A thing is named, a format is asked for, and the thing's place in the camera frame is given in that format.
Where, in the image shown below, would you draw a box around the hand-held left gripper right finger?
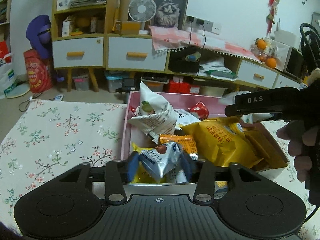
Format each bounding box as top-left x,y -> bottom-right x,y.
180,152 -> 263,202

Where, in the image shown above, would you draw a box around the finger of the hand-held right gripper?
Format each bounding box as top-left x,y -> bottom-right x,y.
224,87 -> 300,117

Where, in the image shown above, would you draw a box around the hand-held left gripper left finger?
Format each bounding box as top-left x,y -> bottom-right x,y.
59,152 -> 139,204

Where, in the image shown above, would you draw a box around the small yellow snack packet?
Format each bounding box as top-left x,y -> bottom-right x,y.
131,142 -> 150,183

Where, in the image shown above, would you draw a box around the orange snack packet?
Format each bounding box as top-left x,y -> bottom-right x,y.
159,134 -> 198,157

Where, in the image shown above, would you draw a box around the silver grey chocolate packet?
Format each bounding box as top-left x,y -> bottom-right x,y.
138,142 -> 187,183

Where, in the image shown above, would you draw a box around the yellow waffle snack packet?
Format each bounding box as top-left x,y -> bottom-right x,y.
180,117 -> 259,167

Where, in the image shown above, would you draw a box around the gold foil snack packet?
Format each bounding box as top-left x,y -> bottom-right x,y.
239,122 -> 288,173

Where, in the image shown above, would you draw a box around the white packet black print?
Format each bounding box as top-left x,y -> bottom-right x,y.
174,108 -> 200,126

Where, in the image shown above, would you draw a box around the white crinkled snack packet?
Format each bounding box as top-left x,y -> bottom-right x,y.
127,81 -> 178,137

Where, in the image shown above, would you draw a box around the red candy packet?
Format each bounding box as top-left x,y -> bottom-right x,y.
187,101 -> 209,119

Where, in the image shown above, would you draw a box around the pink cardboard box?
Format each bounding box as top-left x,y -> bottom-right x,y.
91,91 -> 290,199

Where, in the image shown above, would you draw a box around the person's right hand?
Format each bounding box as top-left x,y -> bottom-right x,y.
277,125 -> 312,183

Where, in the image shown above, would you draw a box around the long wooden tv cabinet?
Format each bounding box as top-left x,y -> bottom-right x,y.
167,46 -> 303,90

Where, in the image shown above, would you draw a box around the black microwave oven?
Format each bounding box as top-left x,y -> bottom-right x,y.
285,47 -> 304,78

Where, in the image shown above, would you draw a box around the clear tub of small oranges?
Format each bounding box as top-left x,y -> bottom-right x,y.
251,47 -> 269,63

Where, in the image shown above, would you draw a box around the clear storage bin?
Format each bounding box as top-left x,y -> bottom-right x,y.
200,85 -> 228,97

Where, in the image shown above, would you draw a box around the orange with leaves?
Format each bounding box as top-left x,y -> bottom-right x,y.
255,37 -> 267,50

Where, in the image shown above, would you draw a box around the pile of papers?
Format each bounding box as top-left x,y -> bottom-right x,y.
199,56 -> 238,81

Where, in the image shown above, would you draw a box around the red cardboard box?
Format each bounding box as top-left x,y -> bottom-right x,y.
164,80 -> 200,95

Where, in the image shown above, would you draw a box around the clear bin orange contents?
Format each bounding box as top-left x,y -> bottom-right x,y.
141,76 -> 168,93

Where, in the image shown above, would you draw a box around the teal storage bin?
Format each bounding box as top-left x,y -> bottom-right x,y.
104,72 -> 130,93

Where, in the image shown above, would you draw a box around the blue green toy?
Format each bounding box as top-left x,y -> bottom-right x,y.
185,52 -> 202,62

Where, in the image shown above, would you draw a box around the floral tablecloth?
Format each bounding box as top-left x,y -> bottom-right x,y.
0,99 -> 320,240

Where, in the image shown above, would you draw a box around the black device in cabinet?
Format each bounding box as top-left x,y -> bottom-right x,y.
169,52 -> 201,73

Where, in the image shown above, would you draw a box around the clear bin pink contents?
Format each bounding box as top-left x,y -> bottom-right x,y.
72,74 -> 90,91

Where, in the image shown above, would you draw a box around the pink checked cloth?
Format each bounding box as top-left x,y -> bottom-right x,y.
149,26 -> 262,63

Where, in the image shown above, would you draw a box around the low wooden drawer cabinet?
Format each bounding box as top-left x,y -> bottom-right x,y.
106,34 -> 169,72

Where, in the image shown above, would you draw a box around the red printed barrel bag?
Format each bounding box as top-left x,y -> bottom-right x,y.
24,49 -> 54,93

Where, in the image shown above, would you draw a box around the framed cat picture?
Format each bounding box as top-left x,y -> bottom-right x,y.
149,0 -> 190,30

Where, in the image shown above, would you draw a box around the white round board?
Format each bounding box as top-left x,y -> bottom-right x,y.
4,83 -> 30,98

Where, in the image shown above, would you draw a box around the tall wooden shelf cabinet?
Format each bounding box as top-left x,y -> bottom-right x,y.
51,0 -> 120,92

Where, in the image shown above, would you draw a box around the brown cardboard box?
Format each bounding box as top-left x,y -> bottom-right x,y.
114,21 -> 141,35

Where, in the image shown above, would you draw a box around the white plastic sack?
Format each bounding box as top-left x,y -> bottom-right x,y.
0,52 -> 18,98

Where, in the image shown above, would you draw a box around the yellow round container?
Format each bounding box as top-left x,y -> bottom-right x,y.
74,17 -> 91,33

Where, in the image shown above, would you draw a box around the small white carton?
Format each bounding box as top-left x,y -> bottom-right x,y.
62,17 -> 73,37

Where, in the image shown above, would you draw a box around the small white desk fan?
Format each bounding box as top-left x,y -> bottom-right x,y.
129,0 -> 157,35

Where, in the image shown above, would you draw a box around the cardboard tube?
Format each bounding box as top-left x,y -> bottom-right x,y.
119,0 -> 131,22

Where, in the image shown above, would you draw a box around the purple plush cushion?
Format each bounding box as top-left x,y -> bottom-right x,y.
26,15 -> 53,59

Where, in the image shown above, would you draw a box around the red gift bag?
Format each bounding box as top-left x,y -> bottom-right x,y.
0,41 -> 12,64

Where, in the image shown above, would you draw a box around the white appliance box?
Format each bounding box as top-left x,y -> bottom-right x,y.
57,0 -> 73,11

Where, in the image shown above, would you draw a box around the black cable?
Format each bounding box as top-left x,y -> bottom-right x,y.
299,22 -> 320,80

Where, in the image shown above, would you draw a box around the white wall socket panel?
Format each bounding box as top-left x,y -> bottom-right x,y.
187,16 -> 214,32

